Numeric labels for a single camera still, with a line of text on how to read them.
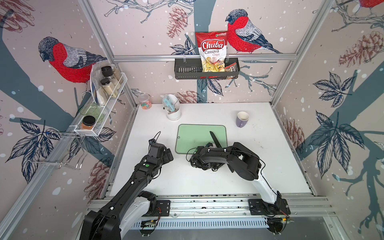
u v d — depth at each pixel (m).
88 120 0.60
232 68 0.86
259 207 0.73
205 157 0.65
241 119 1.00
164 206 0.73
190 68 0.95
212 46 0.80
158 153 0.65
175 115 1.09
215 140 0.97
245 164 0.53
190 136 1.01
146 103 1.18
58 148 0.56
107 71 0.79
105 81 0.76
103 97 0.73
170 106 1.01
